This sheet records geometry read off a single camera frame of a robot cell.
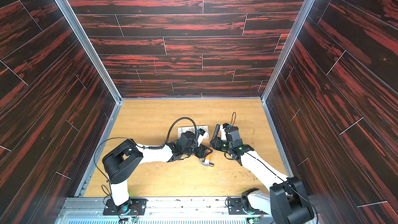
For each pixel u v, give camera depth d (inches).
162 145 26.4
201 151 30.2
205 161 33.1
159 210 28.9
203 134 31.7
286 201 15.9
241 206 28.9
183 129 37.7
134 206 28.9
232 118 43.3
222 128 31.5
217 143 29.5
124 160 20.8
